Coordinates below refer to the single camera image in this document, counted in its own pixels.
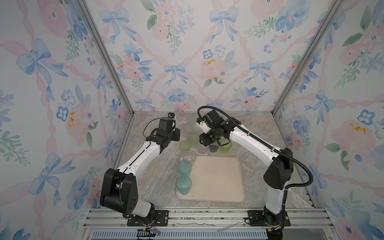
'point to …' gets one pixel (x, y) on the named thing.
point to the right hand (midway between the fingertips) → (203, 138)
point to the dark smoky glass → (213, 148)
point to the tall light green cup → (193, 138)
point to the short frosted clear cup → (203, 149)
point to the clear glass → (188, 155)
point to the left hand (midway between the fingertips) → (176, 128)
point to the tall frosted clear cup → (187, 129)
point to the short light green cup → (184, 146)
